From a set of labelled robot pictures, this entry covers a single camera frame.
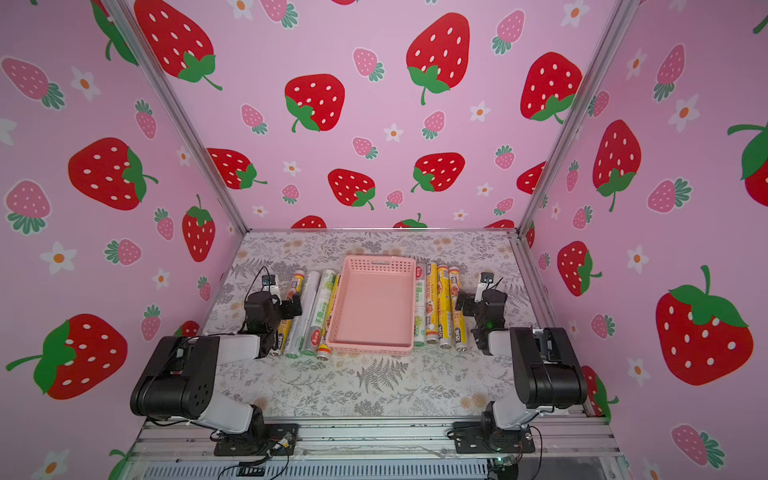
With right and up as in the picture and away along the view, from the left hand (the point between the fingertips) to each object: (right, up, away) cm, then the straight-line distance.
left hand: (285, 293), depth 95 cm
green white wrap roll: (+44, -3, 0) cm, 44 cm away
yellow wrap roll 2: (+48, -4, 0) cm, 48 cm away
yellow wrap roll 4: (+56, -10, -5) cm, 57 cm away
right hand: (+67, +1, 0) cm, 67 cm away
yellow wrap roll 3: (+52, -4, 0) cm, 52 cm away
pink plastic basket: (+29, -5, +6) cm, 30 cm away
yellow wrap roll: (+1, +1, +6) cm, 6 cm away
